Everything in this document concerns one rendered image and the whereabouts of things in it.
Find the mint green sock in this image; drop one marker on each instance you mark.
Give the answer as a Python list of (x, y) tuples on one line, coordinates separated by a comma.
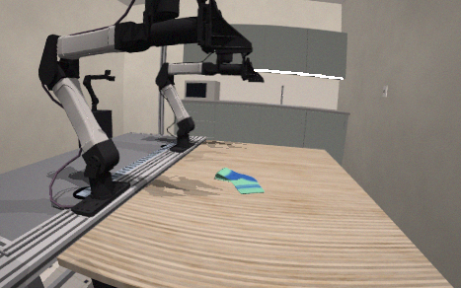
[(245, 184)]

